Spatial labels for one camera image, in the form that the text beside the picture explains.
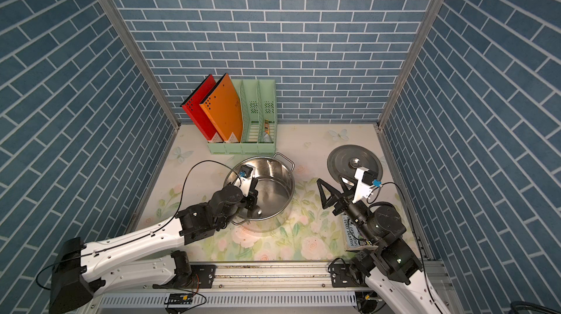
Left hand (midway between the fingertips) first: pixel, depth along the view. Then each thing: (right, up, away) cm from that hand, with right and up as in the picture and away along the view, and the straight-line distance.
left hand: (264, 184), depth 74 cm
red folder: (-31, +29, +15) cm, 45 cm away
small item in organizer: (-3, +17, +39) cm, 43 cm away
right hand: (+21, +3, -11) cm, 24 cm away
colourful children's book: (+32, -21, +4) cm, 39 cm away
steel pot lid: (+35, +5, +31) cm, 47 cm away
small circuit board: (-28, -38, -2) cm, 47 cm away
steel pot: (+3, -6, +20) cm, 21 cm away
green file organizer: (-9, +37, +38) cm, 53 cm away
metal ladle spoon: (-4, -13, +9) cm, 16 cm away
